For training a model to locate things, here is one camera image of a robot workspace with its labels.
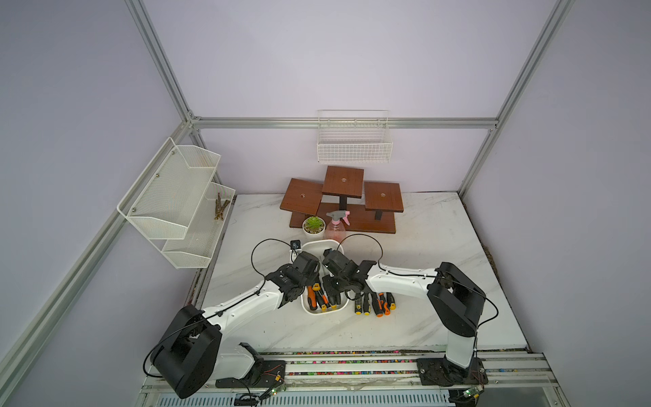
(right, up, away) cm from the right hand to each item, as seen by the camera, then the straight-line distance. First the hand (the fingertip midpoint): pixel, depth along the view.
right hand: (329, 287), depth 89 cm
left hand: (-9, +6, -2) cm, 11 cm away
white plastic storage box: (-4, +14, -3) cm, 15 cm away
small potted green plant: (-6, +21, +9) cm, 23 cm away
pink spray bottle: (+3, +20, +9) cm, 22 cm away
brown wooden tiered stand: (+16, +29, +7) cm, 34 cm away
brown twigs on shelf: (-43, +28, +7) cm, 52 cm away
